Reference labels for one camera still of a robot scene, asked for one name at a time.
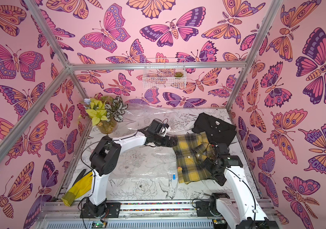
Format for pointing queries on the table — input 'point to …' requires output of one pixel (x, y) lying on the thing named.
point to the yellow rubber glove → (82, 186)
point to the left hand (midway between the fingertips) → (174, 144)
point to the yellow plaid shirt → (191, 150)
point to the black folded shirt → (217, 130)
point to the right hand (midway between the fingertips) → (208, 171)
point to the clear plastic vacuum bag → (143, 165)
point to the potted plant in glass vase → (105, 112)
